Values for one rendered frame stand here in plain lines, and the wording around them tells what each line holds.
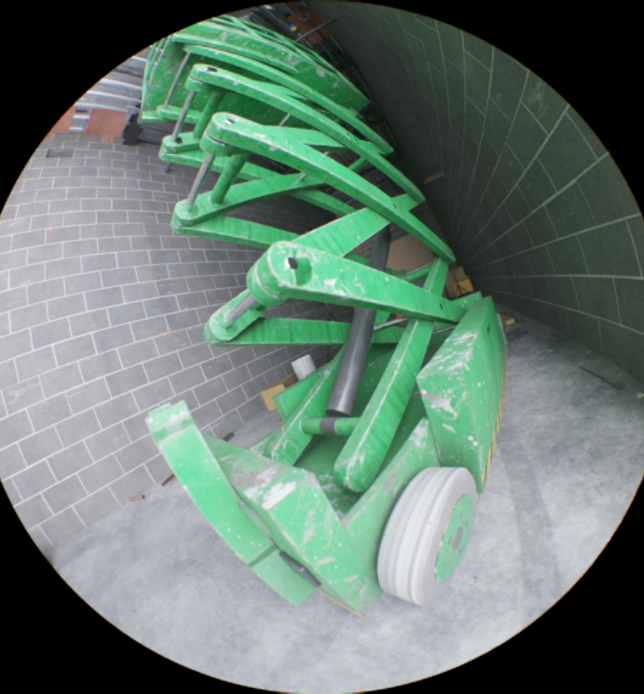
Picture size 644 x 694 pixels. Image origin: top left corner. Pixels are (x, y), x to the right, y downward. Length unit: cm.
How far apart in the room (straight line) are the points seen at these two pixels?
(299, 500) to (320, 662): 48
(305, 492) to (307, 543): 8
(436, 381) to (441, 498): 24
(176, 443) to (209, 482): 8
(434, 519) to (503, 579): 32
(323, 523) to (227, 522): 16
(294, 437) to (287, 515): 53
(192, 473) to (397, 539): 34
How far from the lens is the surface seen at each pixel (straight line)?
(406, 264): 825
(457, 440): 60
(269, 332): 88
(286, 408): 99
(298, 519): 34
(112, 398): 233
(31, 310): 258
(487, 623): 64
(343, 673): 67
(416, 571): 44
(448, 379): 52
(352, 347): 81
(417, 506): 44
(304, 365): 321
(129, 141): 438
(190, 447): 39
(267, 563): 51
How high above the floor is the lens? 62
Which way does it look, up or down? 4 degrees down
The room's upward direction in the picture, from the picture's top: 23 degrees counter-clockwise
